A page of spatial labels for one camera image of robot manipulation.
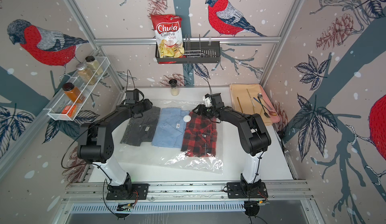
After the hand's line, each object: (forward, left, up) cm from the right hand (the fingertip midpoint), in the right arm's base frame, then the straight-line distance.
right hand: (195, 110), depth 95 cm
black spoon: (+5, -49, -9) cm, 50 cm away
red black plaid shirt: (-15, -3, -7) cm, 17 cm away
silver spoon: (+22, -49, -8) cm, 55 cm away
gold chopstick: (+16, -41, -8) cm, 45 cm away
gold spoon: (+20, -32, -9) cm, 38 cm away
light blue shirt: (-9, +16, -7) cm, 20 cm away
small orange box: (-19, +56, +24) cm, 64 cm away
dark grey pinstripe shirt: (-11, +35, -6) cm, 37 cm away
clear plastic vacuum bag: (-29, +14, -7) cm, 33 cm away
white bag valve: (-2, +6, -6) cm, 9 cm away
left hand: (+5, +29, +4) cm, 29 cm away
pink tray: (+7, -54, -8) cm, 55 cm away
